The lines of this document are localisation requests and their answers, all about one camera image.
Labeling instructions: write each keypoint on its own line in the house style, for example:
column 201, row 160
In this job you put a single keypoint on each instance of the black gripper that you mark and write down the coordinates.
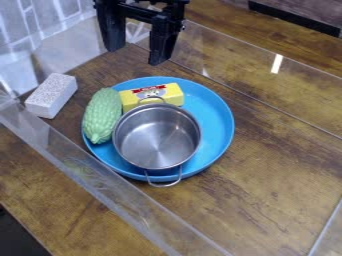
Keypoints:
column 114, row 11

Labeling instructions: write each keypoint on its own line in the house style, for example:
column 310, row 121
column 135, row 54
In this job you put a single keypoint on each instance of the white speckled foam block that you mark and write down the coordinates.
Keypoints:
column 51, row 95

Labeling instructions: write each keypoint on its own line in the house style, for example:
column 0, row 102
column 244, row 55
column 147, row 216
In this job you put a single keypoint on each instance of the yellow butter box toy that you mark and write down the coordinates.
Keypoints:
column 163, row 93

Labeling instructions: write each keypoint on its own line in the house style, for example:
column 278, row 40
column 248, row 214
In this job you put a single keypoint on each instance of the green bitter gourd toy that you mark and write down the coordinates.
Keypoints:
column 103, row 112

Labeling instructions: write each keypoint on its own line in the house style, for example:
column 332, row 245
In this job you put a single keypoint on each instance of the stainless steel pot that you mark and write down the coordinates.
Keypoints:
column 157, row 137

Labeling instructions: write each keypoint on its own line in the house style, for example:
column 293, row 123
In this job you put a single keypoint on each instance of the clear acrylic barrier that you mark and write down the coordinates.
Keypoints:
column 266, row 201

